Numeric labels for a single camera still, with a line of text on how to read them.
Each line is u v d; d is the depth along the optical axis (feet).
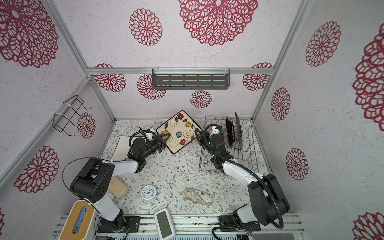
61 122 2.36
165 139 2.71
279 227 1.26
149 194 2.63
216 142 2.07
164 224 2.30
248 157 3.17
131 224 2.41
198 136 2.61
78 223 2.33
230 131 3.01
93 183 1.57
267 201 1.40
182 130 2.80
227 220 2.41
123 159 2.12
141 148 2.30
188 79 3.17
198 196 2.61
